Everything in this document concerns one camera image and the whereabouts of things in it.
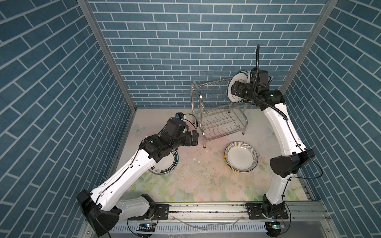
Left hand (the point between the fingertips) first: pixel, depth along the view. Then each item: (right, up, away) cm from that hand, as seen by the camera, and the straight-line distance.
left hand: (195, 135), depth 71 cm
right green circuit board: (+38, -45, 0) cm, 59 cm away
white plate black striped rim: (+29, -16, +22) cm, 39 cm away
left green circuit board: (-24, -46, +1) cm, 52 cm away
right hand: (+24, +24, +6) cm, 34 cm away
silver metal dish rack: (+9, +11, +6) cm, 15 cm away
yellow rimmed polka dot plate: (+27, -23, +15) cm, 39 cm away
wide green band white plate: (-18, -20, +17) cm, 31 cm away
